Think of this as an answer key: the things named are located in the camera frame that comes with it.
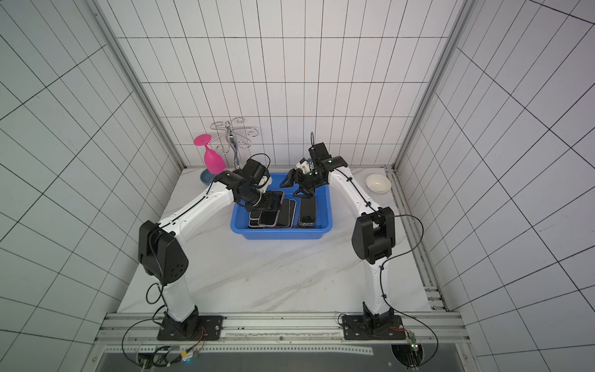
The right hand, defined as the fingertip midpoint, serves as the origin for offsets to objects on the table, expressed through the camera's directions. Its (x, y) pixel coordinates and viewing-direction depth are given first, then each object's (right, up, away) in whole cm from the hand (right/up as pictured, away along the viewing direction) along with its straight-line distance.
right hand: (278, 190), depth 85 cm
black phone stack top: (+2, -9, -1) cm, 9 cm away
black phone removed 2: (-11, -12, +10) cm, 19 cm away
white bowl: (+49, +3, +33) cm, 59 cm away
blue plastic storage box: (+18, -13, +6) cm, 23 cm away
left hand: (-3, -8, -1) cm, 8 cm away
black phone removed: (-3, -10, -3) cm, 11 cm away
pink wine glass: (-31, +13, +17) cm, 37 cm away
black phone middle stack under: (+5, -7, +16) cm, 18 cm away
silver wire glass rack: (-19, +22, +10) cm, 31 cm away
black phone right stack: (+12, -10, +13) cm, 20 cm away
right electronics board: (+41, -48, -18) cm, 66 cm away
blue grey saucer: (-39, +6, +29) cm, 49 cm away
